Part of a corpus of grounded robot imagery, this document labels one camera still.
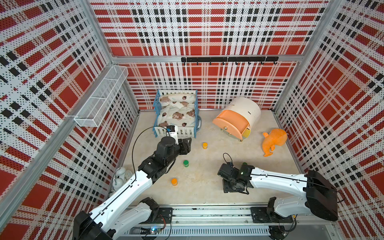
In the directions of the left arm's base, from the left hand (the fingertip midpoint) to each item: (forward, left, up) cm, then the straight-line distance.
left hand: (188, 139), depth 76 cm
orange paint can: (-15, +9, -20) cm, 26 cm away
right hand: (-19, -22, -20) cm, 35 cm away
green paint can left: (-4, +3, -21) cm, 21 cm away
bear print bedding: (+36, +12, -15) cm, 41 cm away
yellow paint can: (+10, -9, -23) cm, 26 cm away
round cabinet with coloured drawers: (+16, -27, -2) cm, 32 cm away
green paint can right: (-4, -33, -21) cm, 39 cm away
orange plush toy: (+12, -56, -17) cm, 60 cm away
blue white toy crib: (+17, +7, -18) cm, 26 cm away
